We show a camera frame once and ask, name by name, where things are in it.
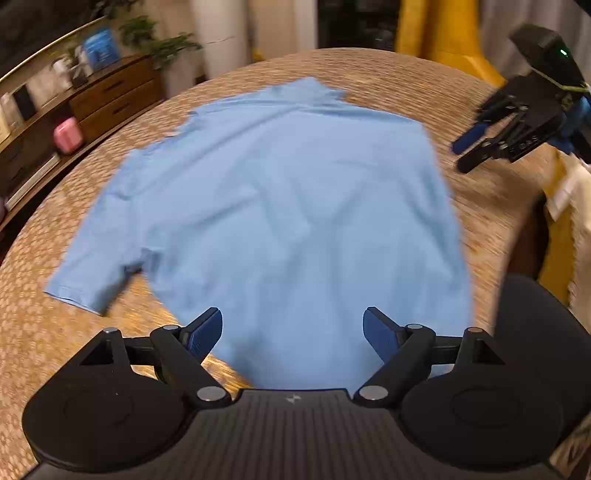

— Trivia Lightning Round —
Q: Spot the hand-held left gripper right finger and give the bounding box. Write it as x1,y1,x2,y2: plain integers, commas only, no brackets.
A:
353,306,509,408

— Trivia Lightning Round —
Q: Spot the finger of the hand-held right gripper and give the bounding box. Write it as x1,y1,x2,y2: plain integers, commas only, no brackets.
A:
456,134,513,174
451,87,530,155

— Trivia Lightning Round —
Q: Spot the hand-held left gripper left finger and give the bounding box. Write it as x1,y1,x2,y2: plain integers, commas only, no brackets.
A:
79,307,232,407

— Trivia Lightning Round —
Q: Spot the light blue t-shirt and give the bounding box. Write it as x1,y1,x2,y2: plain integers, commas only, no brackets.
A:
44,76,476,391

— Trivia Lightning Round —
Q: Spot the person's right hand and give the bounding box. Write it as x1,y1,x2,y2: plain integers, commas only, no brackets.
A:
551,90,591,160

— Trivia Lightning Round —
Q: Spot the yellow curtain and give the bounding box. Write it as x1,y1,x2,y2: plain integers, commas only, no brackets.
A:
396,0,506,88

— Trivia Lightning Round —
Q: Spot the mustard yellow blanket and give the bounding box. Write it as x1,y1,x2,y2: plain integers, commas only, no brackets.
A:
538,152,575,305

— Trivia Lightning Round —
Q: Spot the gold floral lace tablecloth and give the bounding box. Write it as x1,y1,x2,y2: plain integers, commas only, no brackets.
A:
0,46,568,480

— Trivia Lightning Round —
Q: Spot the white book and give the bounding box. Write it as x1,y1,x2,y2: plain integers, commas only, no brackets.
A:
4,154,62,209

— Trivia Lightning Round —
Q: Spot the pink box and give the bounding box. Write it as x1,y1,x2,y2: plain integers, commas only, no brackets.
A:
52,117,87,153

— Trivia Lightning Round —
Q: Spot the wooden sideboard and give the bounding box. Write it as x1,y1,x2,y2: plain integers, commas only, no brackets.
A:
0,16,167,241

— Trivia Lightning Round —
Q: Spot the white cylinder appliance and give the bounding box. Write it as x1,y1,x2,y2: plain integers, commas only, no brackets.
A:
189,0,254,81

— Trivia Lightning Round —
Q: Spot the leafy green plant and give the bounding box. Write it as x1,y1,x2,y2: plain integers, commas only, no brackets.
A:
92,0,204,70

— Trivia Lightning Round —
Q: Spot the black box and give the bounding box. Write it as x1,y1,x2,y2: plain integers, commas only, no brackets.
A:
11,87,38,121

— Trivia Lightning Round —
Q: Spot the blue box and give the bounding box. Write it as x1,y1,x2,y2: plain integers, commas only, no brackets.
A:
83,28,122,71

